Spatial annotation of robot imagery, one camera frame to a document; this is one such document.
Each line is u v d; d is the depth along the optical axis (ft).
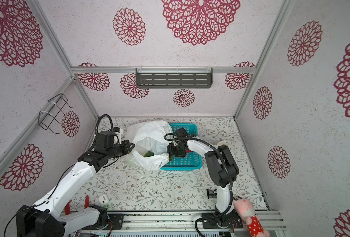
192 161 3.14
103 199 2.60
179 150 2.68
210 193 2.67
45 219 1.22
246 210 2.30
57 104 2.61
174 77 3.11
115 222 2.41
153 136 2.78
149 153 2.88
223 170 1.67
